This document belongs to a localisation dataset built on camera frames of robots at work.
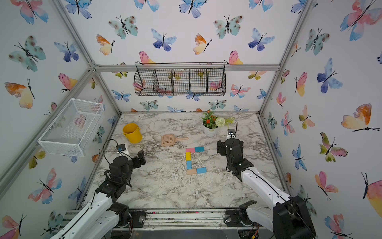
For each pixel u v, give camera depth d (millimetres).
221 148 749
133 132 958
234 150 611
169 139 1027
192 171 894
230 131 722
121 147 683
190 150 988
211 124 956
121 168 604
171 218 755
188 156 958
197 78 966
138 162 723
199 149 984
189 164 935
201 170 906
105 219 591
